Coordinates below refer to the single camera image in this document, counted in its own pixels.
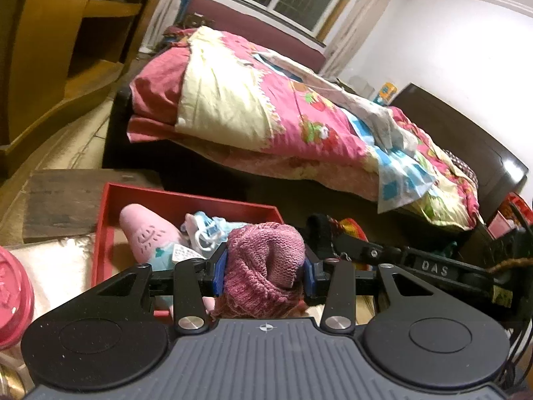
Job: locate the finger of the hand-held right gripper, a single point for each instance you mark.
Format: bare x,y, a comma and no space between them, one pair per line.
358,248

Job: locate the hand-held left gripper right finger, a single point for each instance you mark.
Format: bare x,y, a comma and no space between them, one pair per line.
309,277

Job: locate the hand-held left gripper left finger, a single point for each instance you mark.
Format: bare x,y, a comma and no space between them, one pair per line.
219,273

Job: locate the pink knitted hat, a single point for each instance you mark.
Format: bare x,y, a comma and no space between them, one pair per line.
258,258

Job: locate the blue face mask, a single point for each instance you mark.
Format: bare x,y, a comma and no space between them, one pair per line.
208,227

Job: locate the pink plush toy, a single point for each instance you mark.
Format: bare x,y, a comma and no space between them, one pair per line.
145,229

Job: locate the red cardboard box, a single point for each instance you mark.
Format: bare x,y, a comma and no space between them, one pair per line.
166,202

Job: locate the red yellow patterned cloth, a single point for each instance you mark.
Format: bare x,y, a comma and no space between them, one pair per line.
349,226

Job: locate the red bag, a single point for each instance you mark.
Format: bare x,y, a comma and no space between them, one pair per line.
510,212

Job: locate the white blue patterned sheet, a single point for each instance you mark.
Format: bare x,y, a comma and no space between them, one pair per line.
399,175

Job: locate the dark wooden footboard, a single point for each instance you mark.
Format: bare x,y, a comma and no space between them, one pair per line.
458,133

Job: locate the yellow toy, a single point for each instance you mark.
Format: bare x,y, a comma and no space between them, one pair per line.
385,93

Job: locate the pink floral quilt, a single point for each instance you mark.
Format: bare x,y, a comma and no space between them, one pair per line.
291,104

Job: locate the small grey box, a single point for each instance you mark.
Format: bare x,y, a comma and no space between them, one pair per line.
361,87

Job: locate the dark wooden board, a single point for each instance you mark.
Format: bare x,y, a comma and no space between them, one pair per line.
62,204

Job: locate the dark pink blanket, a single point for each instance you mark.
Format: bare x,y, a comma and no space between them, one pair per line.
158,87

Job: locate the red lidded tumbler cup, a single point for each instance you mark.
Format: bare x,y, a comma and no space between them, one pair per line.
12,291

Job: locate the beige curtain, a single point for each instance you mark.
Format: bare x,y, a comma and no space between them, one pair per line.
179,4
358,25

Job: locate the maroon padded headboard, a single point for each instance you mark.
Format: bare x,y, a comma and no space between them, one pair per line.
258,25

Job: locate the wooden cabinet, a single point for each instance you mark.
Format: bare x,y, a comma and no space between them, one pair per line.
41,29

